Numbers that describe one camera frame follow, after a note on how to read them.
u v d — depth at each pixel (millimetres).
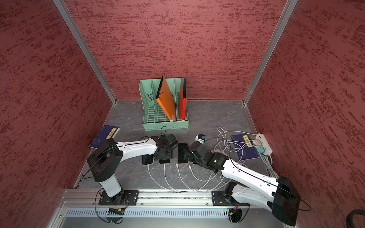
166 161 831
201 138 710
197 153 578
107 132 1001
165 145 665
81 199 754
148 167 846
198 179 803
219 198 738
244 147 900
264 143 931
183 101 812
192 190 774
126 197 726
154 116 1126
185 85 887
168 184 790
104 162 463
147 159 874
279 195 406
